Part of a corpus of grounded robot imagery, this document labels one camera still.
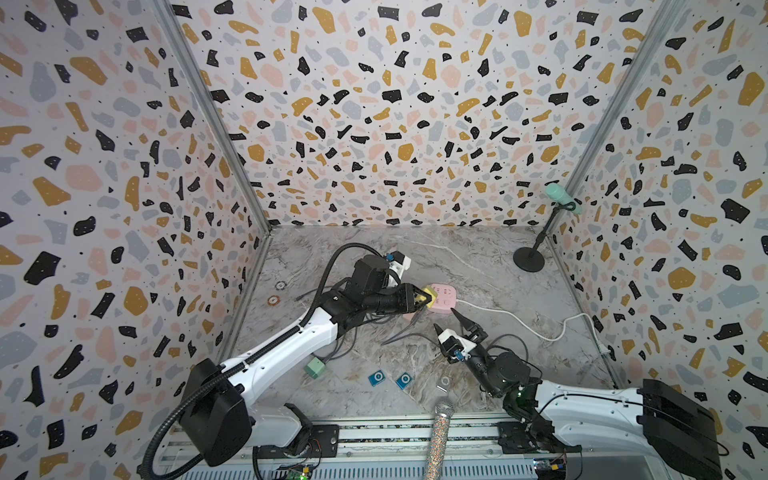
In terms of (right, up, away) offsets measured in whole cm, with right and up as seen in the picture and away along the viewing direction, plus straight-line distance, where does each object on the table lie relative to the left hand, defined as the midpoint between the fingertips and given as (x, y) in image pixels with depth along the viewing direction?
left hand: (436, 299), depth 72 cm
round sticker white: (-51, 0, +31) cm, 60 cm away
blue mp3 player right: (-8, -25, +11) cm, 28 cm away
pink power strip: (+6, -4, +26) cm, 27 cm away
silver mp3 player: (+3, -25, +11) cm, 28 cm away
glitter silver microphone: (+1, -32, +1) cm, 32 cm away
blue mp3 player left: (-16, -24, +12) cm, 31 cm away
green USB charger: (-33, -21, +12) cm, 41 cm away
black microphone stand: (+39, +9, +39) cm, 56 cm away
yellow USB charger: (-1, +1, +1) cm, 2 cm away
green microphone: (+35, +28, +12) cm, 47 cm away
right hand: (+5, -4, +1) cm, 7 cm away
